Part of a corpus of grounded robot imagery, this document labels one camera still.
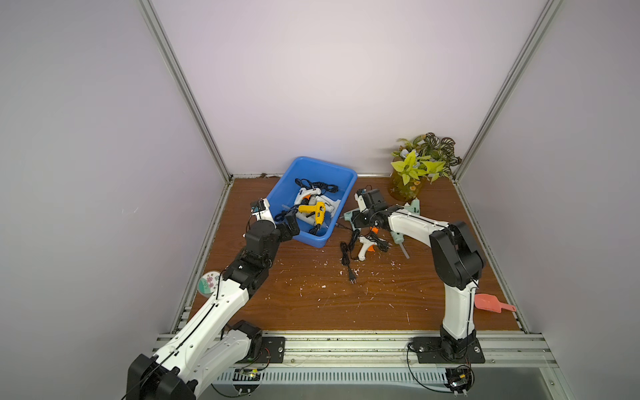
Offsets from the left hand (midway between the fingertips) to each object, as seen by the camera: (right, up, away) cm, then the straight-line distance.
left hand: (285, 213), depth 77 cm
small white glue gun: (+28, -13, +18) cm, 36 cm away
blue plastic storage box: (+17, +12, +37) cm, 42 cm away
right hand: (+25, -1, +22) cm, 33 cm away
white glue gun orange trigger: (+3, +7, +33) cm, 34 cm away
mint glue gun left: (+21, -3, +26) cm, 34 cm away
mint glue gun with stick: (+41, -11, +18) cm, 47 cm away
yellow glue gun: (+10, 0, +21) cm, 23 cm away
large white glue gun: (+14, +1, +27) cm, 31 cm away
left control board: (-11, -50, -4) cm, 51 cm away
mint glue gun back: (+52, +1, +30) cm, 60 cm away
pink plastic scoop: (+68, -31, +5) cm, 75 cm away
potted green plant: (+54, +22, +23) cm, 63 cm away
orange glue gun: (+32, -8, +20) cm, 39 cm away
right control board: (+51, -47, -7) cm, 70 cm away
